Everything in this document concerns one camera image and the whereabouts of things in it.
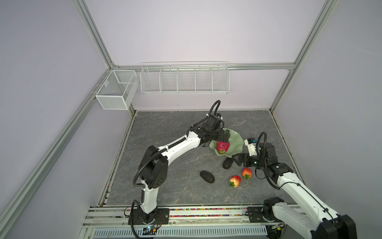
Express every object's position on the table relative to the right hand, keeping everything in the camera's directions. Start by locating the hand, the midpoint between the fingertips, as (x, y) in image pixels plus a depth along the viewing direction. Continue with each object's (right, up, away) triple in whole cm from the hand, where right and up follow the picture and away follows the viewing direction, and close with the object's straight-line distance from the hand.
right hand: (238, 157), depth 82 cm
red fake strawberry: (-3, -13, -2) cm, 13 cm away
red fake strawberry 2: (+5, -10, +2) cm, 11 cm away
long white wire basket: (-31, +50, +17) cm, 61 cm away
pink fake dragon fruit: (-8, +4, +9) cm, 13 cm away
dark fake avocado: (-5, -5, +6) cm, 9 cm away
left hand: (-8, +12, +2) cm, 14 cm away
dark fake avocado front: (-17, -11, +1) cm, 21 cm away
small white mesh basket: (-78, +42, +19) cm, 91 cm away
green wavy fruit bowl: (+4, +6, +17) cm, 18 cm away
